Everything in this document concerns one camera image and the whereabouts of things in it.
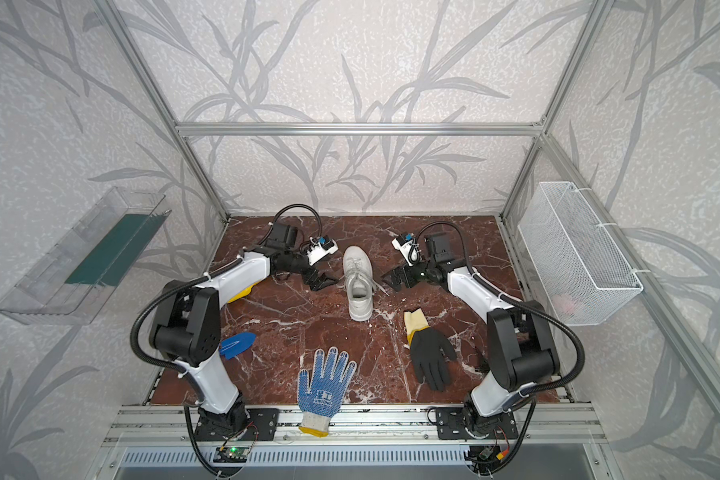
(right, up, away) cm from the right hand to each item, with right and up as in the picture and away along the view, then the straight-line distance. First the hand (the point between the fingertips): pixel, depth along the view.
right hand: (394, 263), depth 90 cm
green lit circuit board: (-40, -44, -19) cm, 63 cm away
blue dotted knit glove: (-18, -31, -9) cm, 37 cm away
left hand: (-19, +1, +2) cm, 19 cm away
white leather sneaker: (-10, -13, -4) cm, 17 cm away
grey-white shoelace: (-13, -1, +6) cm, 14 cm away
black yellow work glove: (+11, -26, -3) cm, 28 cm away
